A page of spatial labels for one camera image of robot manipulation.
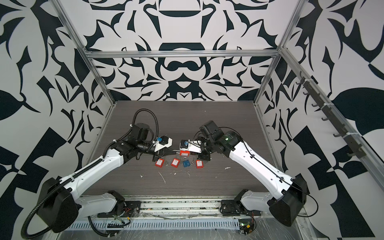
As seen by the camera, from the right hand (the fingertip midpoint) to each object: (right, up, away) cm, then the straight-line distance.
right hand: (193, 149), depth 73 cm
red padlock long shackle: (-11, -11, +16) cm, 22 cm away
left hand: (-8, 0, 0) cm, 8 cm away
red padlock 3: (+4, -12, +15) cm, 19 cm away
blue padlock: (-4, -12, +16) cm, 21 cm away
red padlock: (-4, -1, -2) cm, 5 cm away
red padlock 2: (-19, -11, +15) cm, 27 cm away
